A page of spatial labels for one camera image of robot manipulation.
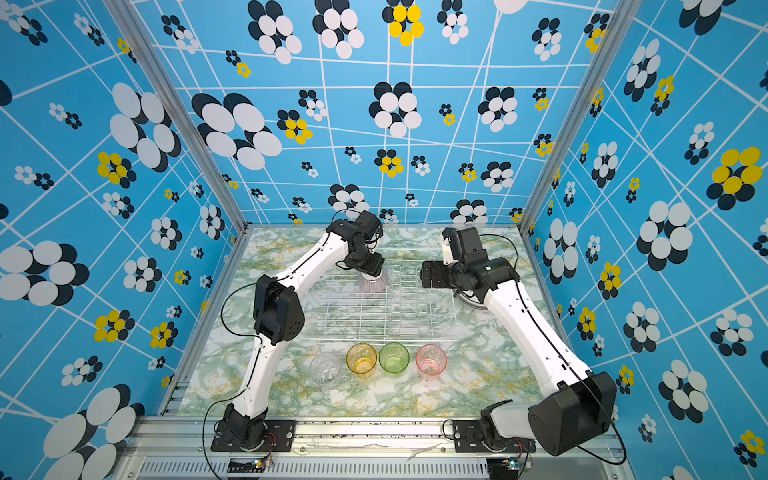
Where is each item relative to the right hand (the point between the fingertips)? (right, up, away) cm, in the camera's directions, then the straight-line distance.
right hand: (437, 273), depth 79 cm
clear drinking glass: (-31, -27, +4) cm, 42 cm away
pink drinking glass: (-1, -25, +6) cm, 26 cm away
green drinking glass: (-12, -25, +5) cm, 28 cm away
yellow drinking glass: (-21, -25, +7) cm, 34 cm away
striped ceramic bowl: (-19, -5, +17) cm, 26 cm away
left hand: (-18, +1, +17) cm, 24 cm away
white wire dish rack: (-7, -14, +17) cm, 23 cm away
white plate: (+13, -9, +14) cm, 21 cm away
